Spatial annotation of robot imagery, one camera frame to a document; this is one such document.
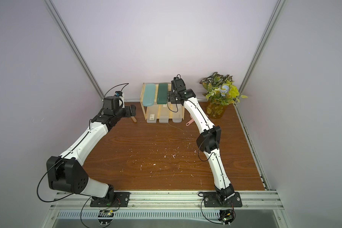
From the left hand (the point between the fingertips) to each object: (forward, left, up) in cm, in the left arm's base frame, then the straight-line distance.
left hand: (130, 105), depth 85 cm
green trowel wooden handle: (+7, +5, -23) cm, 25 cm away
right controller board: (-52, -54, -26) cm, 79 cm away
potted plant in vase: (+15, -58, -1) cm, 60 cm away
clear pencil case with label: (+14, -9, -23) cm, 28 cm away
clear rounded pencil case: (+9, -29, -22) cm, 37 cm away
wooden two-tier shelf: (+21, -23, -22) cm, 38 cm away
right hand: (+13, -28, 0) cm, 31 cm away
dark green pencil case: (+7, -19, -1) cm, 20 cm away
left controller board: (-53, +8, -28) cm, 61 cm away
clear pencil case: (+13, -18, -23) cm, 32 cm away
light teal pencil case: (+13, -9, -3) cm, 16 cm away
